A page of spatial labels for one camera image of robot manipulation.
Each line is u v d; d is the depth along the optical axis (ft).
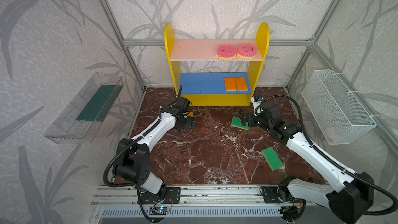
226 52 2.50
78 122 2.10
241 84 3.32
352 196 1.22
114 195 2.47
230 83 3.38
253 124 2.29
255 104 2.28
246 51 2.53
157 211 2.37
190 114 3.44
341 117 2.06
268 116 1.95
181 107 2.26
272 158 2.77
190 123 2.59
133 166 1.42
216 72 3.79
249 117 2.27
